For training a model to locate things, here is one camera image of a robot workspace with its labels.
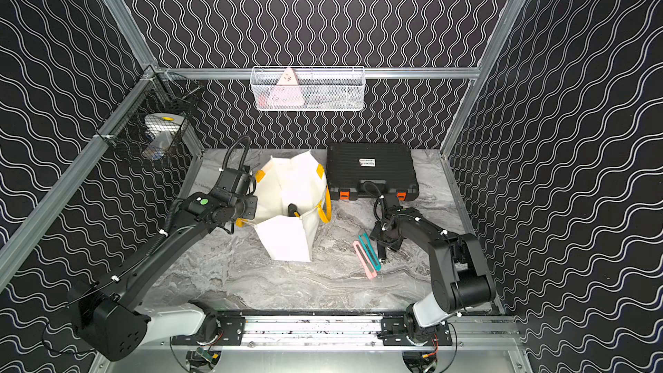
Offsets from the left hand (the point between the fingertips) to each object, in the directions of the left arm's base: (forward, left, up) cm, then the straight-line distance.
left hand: (246, 198), depth 79 cm
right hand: (-1, -44, -19) cm, 48 cm away
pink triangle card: (+34, -8, +14) cm, 38 cm away
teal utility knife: (-5, -41, -20) cm, 46 cm away
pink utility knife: (-11, -39, -20) cm, 45 cm away
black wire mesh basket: (+17, +31, +14) cm, 38 cm away
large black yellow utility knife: (+7, -11, -17) cm, 22 cm away
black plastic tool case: (+25, -35, -14) cm, 45 cm away
